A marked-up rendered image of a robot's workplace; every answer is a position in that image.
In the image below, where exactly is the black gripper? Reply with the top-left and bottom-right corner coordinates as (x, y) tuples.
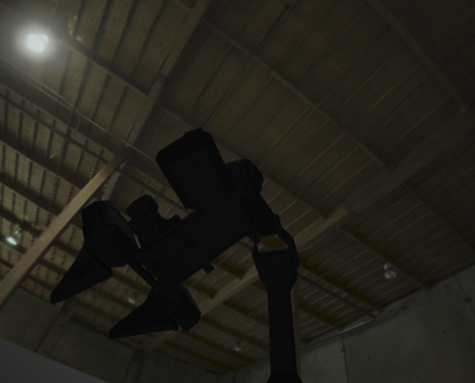
(50, 200), (217, 340)

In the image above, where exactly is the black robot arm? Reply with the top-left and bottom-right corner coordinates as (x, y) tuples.
(126, 128), (303, 383)

